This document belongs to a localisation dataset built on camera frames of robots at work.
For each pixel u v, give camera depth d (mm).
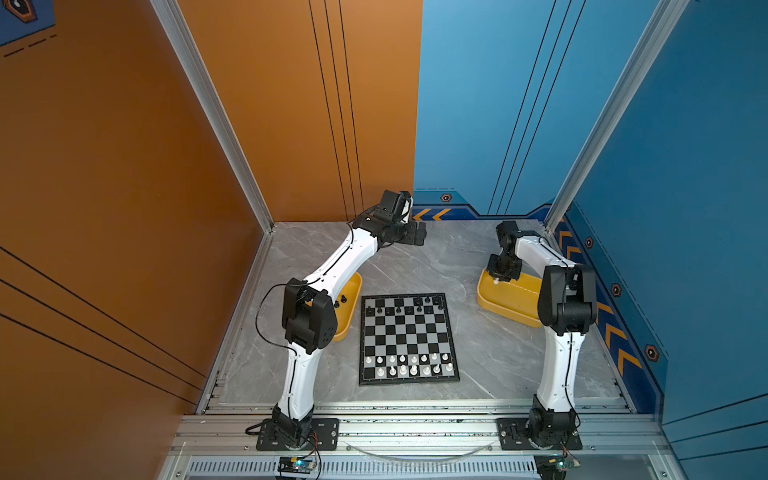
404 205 735
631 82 803
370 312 940
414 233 808
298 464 708
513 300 931
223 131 911
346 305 961
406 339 884
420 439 742
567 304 571
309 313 532
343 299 968
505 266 870
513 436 725
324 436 734
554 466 702
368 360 830
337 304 966
